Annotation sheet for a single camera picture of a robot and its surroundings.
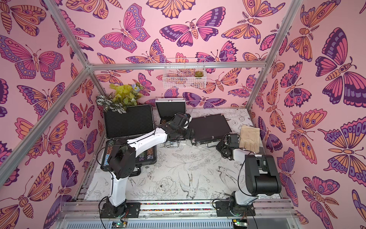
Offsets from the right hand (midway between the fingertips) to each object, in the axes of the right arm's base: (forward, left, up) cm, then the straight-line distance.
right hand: (219, 145), depth 96 cm
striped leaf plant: (+17, +73, +22) cm, 78 cm away
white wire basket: (+36, +24, +32) cm, 54 cm away
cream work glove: (+6, -22, -1) cm, 23 cm away
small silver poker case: (+21, +36, +14) cm, 44 cm away
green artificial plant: (+25, +63, +22) cm, 72 cm away
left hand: (+3, +17, +10) cm, 20 cm away
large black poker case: (+13, +59, +7) cm, 61 cm away
